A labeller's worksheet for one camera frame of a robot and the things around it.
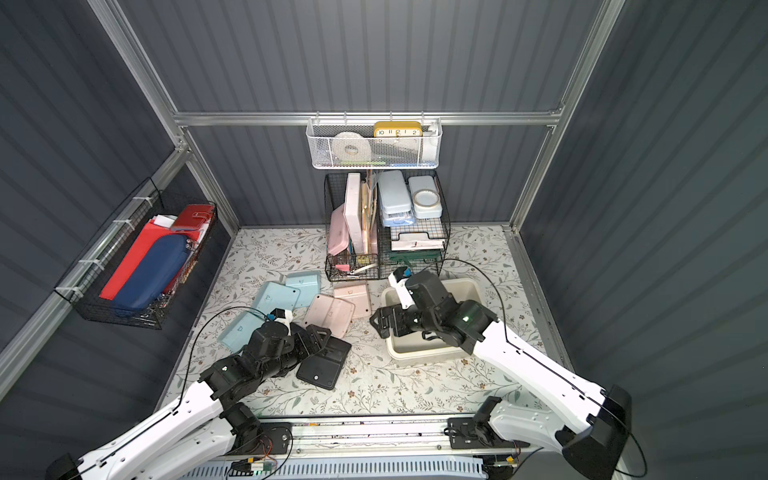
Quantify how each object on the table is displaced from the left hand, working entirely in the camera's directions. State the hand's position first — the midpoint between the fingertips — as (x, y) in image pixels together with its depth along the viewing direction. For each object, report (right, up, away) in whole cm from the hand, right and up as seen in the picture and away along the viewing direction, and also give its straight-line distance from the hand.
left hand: (321, 340), depth 77 cm
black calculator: (-1, -10, +7) cm, 12 cm away
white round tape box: (+30, +40, +19) cm, 54 cm away
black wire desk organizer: (+16, +33, +16) cm, 40 cm away
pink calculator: (0, +4, +15) cm, 15 cm away
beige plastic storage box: (+26, -6, +14) cm, 30 cm away
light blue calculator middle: (-20, +9, +21) cm, 30 cm away
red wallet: (-35, +32, +2) cm, 48 cm away
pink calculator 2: (+7, +9, +22) cm, 24 cm away
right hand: (+19, +6, -5) cm, 20 cm away
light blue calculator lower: (-27, -2, +11) cm, 30 cm away
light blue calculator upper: (-10, +12, +25) cm, 29 cm away
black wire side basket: (-46, +17, -15) cm, 51 cm away
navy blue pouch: (-36, +18, -10) cm, 41 cm away
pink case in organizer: (0, +28, +24) cm, 37 cm away
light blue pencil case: (+20, +40, +17) cm, 48 cm away
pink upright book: (+6, +36, +13) cm, 39 cm away
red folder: (-45, +22, -4) cm, 50 cm away
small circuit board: (-15, -28, -8) cm, 32 cm away
